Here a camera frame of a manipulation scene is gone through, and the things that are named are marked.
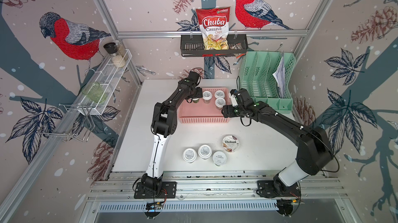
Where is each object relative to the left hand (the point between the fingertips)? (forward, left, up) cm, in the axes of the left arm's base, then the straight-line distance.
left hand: (199, 92), depth 104 cm
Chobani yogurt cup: (-35, -18, -3) cm, 40 cm away
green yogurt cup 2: (-42, +4, -2) cm, 42 cm away
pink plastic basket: (-10, -2, -11) cm, 15 cm away
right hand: (-18, -17, +5) cm, 25 cm away
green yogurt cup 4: (-43, -11, -2) cm, 45 cm away
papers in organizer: (-2, -48, +17) cm, 51 cm away
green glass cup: (-24, +45, +28) cm, 58 cm away
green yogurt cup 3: (-40, -4, -2) cm, 40 cm away
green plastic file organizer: (+19, -44, -3) cm, 48 cm away
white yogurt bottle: (-3, -5, -1) cm, 6 cm away
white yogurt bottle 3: (-8, -14, -2) cm, 16 cm away
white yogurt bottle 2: (-1, -14, -2) cm, 14 cm away
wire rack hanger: (-38, +49, +26) cm, 67 cm away
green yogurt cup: (-5, +2, -3) cm, 6 cm away
